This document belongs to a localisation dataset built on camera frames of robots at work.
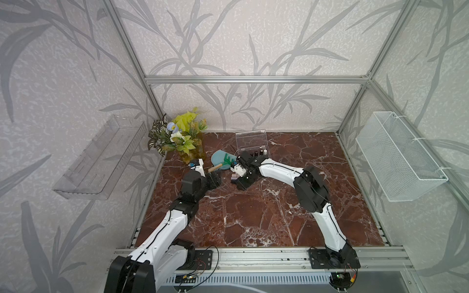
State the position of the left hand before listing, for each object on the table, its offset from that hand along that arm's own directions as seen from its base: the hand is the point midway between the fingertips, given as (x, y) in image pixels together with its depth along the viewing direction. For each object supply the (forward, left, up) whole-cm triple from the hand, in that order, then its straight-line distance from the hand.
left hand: (217, 172), depth 83 cm
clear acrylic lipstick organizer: (+32, -18, -15) cm, 40 cm away
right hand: (+2, -11, -15) cm, 19 cm away
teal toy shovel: (+20, +3, -16) cm, 26 cm away
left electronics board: (-39, +10, -16) cm, 43 cm away
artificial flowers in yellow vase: (+18, +18, +6) cm, 26 cm away
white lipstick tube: (+19, -24, -9) cm, 32 cm away
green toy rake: (+17, -3, -15) cm, 23 cm away
